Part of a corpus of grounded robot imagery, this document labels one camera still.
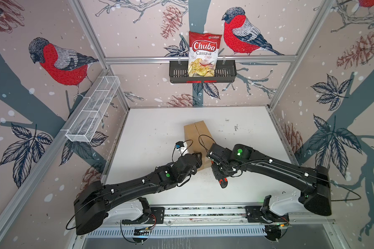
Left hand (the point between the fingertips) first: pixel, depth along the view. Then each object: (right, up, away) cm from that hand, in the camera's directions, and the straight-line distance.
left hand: (201, 156), depth 75 cm
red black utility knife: (+9, -10, -7) cm, 16 cm away
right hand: (+6, -10, -3) cm, 11 cm away
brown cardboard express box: (-1, +8, +9) cm, 12 cm away
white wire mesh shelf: (-55, +16, -4) cm, 57 cm away
